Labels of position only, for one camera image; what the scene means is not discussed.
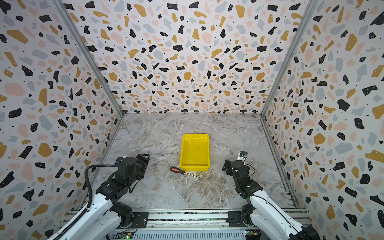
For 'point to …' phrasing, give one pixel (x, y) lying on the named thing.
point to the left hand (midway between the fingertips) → (149, 157)
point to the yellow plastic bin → (194, 155)
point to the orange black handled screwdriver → (176, 169)
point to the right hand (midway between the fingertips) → (230, 159)
